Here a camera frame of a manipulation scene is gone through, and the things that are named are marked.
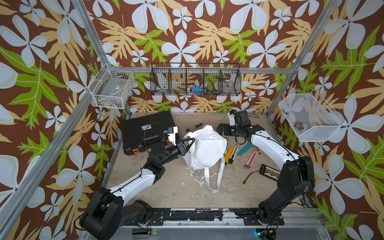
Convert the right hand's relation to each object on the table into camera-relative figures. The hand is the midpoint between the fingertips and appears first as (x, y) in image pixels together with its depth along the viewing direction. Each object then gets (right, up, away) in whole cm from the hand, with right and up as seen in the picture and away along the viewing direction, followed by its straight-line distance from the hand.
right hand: (223, 129), depth 89 cm
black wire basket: (-17, +33, +9) cm, 38 cm away
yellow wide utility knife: (+5, -17, +6) cm, 19 cm away
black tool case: (-53, -3, +7) cm, 54 cm away
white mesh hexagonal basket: (+47, +5, -10) cm, 48 cm away
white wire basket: (-66, +24, -4) cm, 70 cm away
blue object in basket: (-15, +25, +6) cm, 30 cm away
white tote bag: (-10, -13, -6) cm, 17 cm away
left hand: (-18, -4, -18) cm, 25 cm away
